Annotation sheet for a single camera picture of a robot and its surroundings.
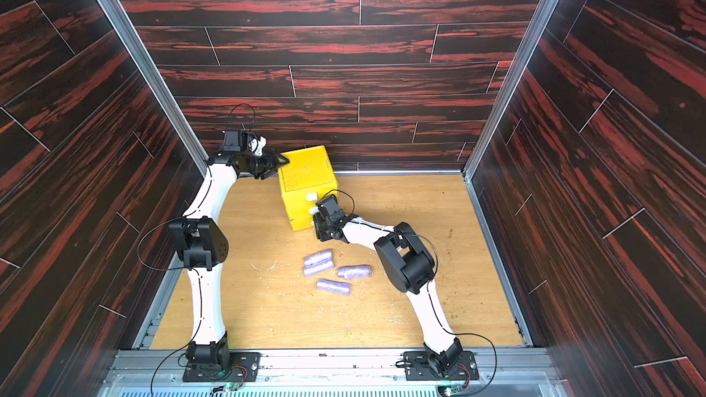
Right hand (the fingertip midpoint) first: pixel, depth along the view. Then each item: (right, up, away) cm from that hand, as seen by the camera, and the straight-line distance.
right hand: (315, 217), depth 101 cm
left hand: (-9, +19, -4) cm, 22 cm away
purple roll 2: (+2, -16, -10) cm, 19 cm away
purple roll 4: (+8, -21, -14) cm, 27 cm away
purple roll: (+2, -13, -8) cm, 16 cm away
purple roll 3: (+15, -17, -12) cm, 26 cm away
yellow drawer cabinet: (-1, +14, -10) cm, 17 cm away
